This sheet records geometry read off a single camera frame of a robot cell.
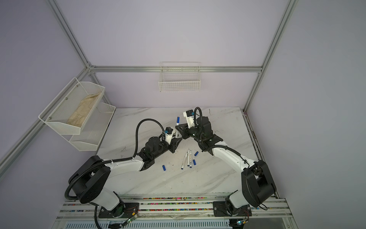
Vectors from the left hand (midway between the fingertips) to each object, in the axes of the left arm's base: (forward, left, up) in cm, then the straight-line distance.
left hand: (179, 137), depth 83 cm
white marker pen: (-1, +1, +5) cm, 6 cm away
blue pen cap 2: (-12, +10, -17) cm, 23 cm away
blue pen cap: (+3, +1, +12) cm, 12 cm away
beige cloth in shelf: (+7, +55, +12) cm, 57 cm away
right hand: (+2, +2, +8) cm, 8 cm away
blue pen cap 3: (-2, -11, -17) cm, 20 cm away
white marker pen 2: (-12, -1, -16) cm, 20 cm away
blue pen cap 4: (-8, -9, -17) cm, 21 cm away
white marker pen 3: (-7, -7, -16) cm, 19 cm away
